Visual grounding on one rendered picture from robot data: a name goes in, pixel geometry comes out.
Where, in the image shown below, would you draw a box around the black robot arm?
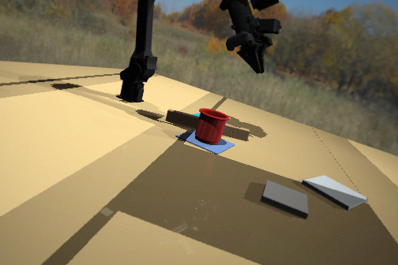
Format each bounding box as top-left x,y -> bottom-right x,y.
116,0 -> 282,103

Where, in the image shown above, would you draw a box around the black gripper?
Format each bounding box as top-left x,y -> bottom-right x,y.
226,13 -> 273,73

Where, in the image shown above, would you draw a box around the dark red cup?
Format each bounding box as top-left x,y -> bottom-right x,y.
195,108 -> 229,144

